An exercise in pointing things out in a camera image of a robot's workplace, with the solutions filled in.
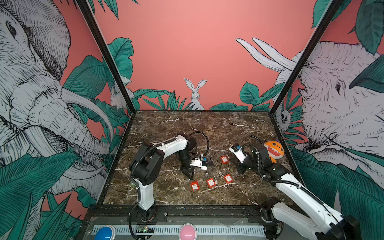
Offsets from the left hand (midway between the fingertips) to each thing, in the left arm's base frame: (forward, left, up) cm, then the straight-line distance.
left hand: (190, 175), depth 81 cm
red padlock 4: (-1, -22, -6) cm, 23 cm away
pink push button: (-25, +2, -4) cm, 25 cm away
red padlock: (+10, -21, -3) cm, 24 cm away
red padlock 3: (-3, -12, -5) cm, 13 cm away
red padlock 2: (-5, -2, -2) cm, 6 cm away
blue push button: (-24, +39, -4) cm, 46 cm away
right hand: (+5, -21, +9) cm, 24 cm away
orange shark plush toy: (+12, -51, +3) cm, 53 cm away
